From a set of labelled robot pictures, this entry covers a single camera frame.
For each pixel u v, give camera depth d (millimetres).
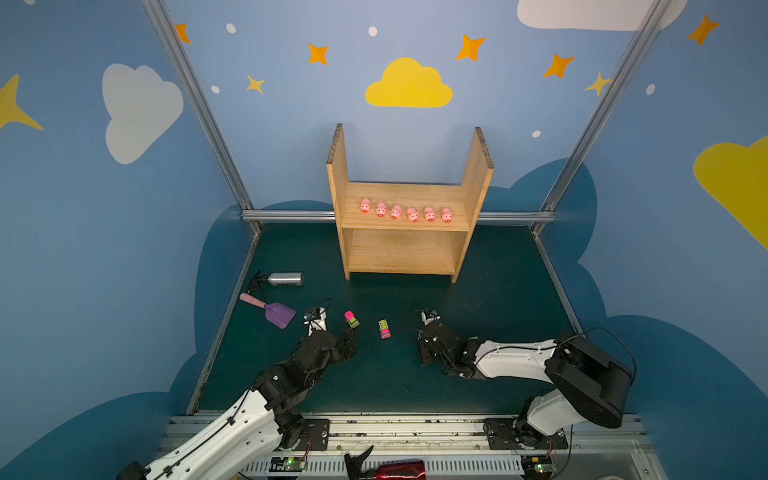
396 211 843
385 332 907
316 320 686
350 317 929
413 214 838
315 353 566
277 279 1013
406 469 673
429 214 840
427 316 821
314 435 737
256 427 512
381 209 859
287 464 705
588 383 442
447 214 840
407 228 845
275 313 952
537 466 711
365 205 861
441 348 689
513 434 746
